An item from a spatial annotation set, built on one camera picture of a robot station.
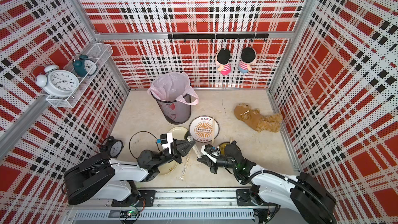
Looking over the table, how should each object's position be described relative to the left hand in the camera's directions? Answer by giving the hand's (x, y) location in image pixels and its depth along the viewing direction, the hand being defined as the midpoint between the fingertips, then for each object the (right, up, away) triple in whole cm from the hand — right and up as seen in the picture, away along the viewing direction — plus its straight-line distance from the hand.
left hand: (198, 142), depth 67 cm
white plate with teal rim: (-1, +1, +31) cm, 31 cm away
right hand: (+1, -10, +8) cm, 12 cm away
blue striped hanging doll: (+29, +46, +26) cm, 61 cm away
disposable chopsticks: (-3, +2, -4) cm, 6 cm away
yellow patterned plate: (+13, -9, +24) cm, 28 cm away
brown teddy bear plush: (+40, +6, +24) cm, 47 cm away
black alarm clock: (-48, -7, +17) cm, 51 cm away
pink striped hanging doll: (+13, +45, +29) cm, 55 cm away
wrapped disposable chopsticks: (-10, -22, +13) cm, 27 cm away
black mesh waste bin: (-15, +12, +23) cm, 29 cm away
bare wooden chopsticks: (+18, -5, +24) cm, 31 cm away
